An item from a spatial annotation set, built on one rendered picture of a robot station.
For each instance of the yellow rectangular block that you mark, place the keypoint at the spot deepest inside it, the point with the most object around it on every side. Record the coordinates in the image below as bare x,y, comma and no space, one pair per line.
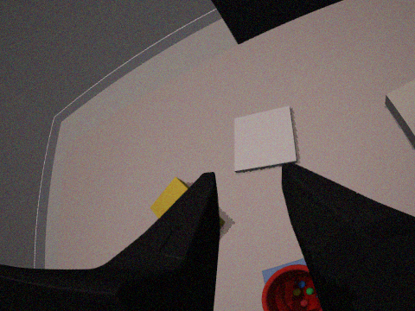
169,196

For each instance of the red cup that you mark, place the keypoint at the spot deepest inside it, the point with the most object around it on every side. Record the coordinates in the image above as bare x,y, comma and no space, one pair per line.
278,291

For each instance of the grey flat square slab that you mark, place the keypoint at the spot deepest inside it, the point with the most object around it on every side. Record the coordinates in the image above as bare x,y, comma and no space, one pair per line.
264,140

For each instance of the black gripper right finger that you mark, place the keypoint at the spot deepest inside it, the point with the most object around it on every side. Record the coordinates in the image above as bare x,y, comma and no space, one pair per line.
360,253

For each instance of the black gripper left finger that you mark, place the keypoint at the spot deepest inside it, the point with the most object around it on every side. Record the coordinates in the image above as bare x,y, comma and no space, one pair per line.
171,267

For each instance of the grey flat rectangular block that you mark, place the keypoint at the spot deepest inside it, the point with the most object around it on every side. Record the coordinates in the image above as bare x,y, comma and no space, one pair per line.
401,103

